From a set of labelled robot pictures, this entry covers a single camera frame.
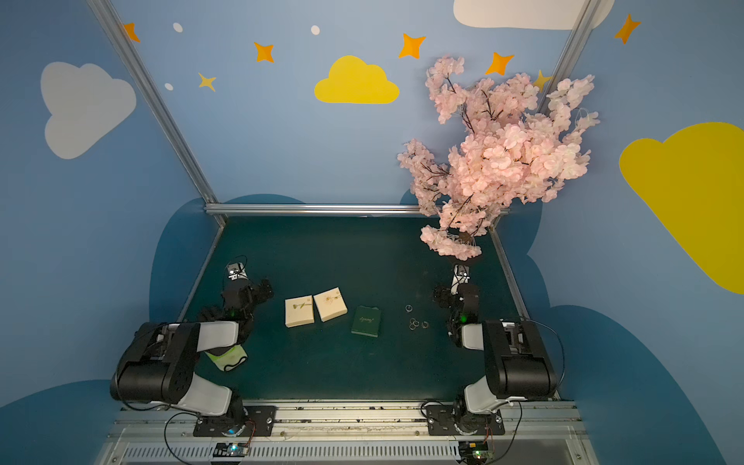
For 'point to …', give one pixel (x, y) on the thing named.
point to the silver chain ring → (409, 308)
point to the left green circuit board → (231, 449)
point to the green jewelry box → (366, 321)
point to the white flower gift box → (330, 304)
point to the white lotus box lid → (235, 357)
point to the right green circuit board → (475, 451)
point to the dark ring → (413, 324)
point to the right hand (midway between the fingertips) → (458, 280)
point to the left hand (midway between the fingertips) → (257, 278)
